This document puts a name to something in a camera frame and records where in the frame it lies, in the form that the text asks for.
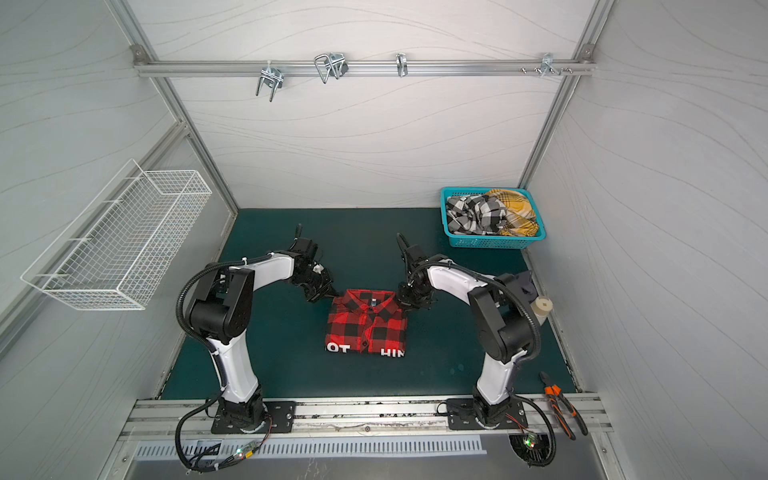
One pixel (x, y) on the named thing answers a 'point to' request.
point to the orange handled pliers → (564, 408)
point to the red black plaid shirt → (367, 321)
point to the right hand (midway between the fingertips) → (406, 300)
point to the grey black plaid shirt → (475, 214)
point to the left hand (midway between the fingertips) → (344, 288)
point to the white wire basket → (111, 253)
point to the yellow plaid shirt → (522, 220)
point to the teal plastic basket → (490, 241)
